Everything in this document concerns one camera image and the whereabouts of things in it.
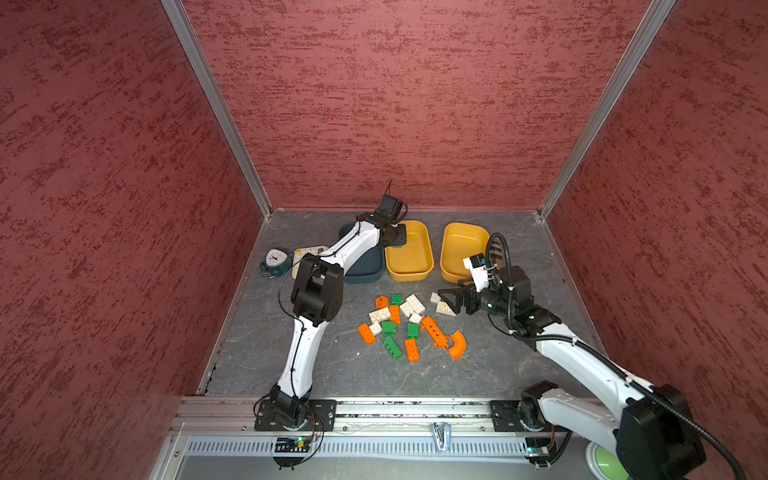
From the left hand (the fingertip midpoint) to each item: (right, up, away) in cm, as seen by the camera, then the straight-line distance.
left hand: (398, 241), depth 99 cm
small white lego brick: (-7, -27, -10) cm, 29 cm away
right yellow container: (+22, 0, +9) cm, 24 cm away
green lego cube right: (+4, -27, -12) cm, 30 cm away
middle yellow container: (+5, -7, +3) cm, 9 cm away
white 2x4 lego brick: (+4, -20, -7) cm, 22 cm away
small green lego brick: (-1, -19, -5) cm, 20 cm away
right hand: (+13, -14, -18) cm, 27 cm away
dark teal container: (-10, -10, +3) cm, 15 cm away
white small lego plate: (+5, -24, -8) cm, 26 cm away
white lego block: (+2, -21, -7) cm, 22 cm away
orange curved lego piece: (+18, -31, -14) cm, 38 cm away
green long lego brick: (-2, -30, -16) cm, 34 cm away
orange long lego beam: (+10, -27, -12) cm, 31 cm away
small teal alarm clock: (-41, -7, -2) cm, 42 cm away
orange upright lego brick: (-2, -22, -7) cm, 23 cm away
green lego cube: (-3, -26, -11) cm, 29 cm away
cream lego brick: (-6, -23, -8) cm, 25 cm away
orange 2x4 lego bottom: (+4, -32, -14) cm, 35 cm away
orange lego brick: (-10, -28, -11) cm, 32 cm away
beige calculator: (-36, -4, +7) cm, 37 cm away
